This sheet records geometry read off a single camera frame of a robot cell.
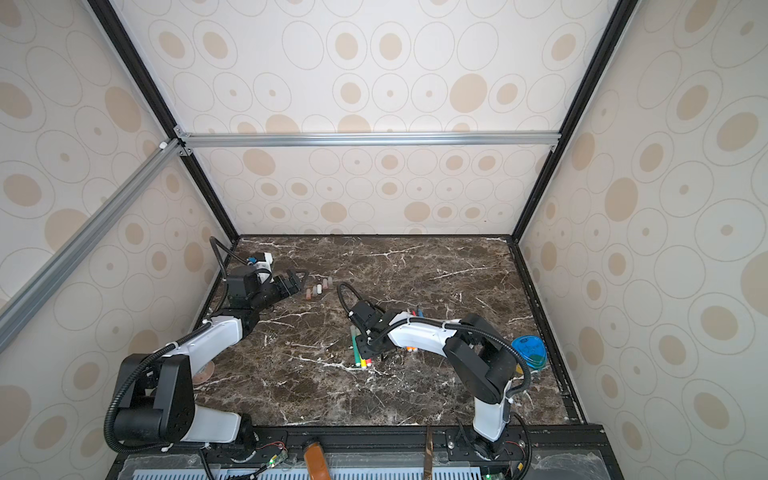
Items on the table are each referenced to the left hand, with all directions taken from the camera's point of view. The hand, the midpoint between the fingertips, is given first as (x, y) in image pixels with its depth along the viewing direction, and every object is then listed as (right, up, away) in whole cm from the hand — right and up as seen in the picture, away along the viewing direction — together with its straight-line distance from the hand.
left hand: (306, 273), depth 87 cm
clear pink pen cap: (+2, -5, +18) cm, 18 cm away
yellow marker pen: (+17, -26, 0) cm, 31 cm away
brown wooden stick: (+34, -46, -15) cm, 59 cm away
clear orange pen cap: (-3, -7, +14) cm, 17 cm away
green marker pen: (+14, -18, +5) cm, 23 cm away
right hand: (+21, -22, +3) cm, 31 cm away
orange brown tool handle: (+8, -45, -18) cm, 49 cm away
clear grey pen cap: (-1, -7, +16) cm, 17 cm away
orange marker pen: (+31, -23, +2) cm, 39 cm away
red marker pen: (+19, -26, 0) cm, 32 cm away
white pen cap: (0, -6, +16) cm, 17 cm away
